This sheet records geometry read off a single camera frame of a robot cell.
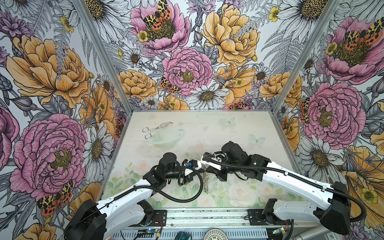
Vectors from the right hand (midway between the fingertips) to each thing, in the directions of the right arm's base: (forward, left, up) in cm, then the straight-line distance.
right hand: (210, 174), depth 72 cm
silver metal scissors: (+40, +42, -15) cm, 60 cm away
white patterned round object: (-22, -2, -15) cm, 26 cm away
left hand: (+2, +4, -2) cm, 5 cm away
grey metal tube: (-23, -45, -14) cm, 52 cm away
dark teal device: (-23, +13, -8) cm, 27 cm away
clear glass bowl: (+33, +27, -17) cm, 45 cm away
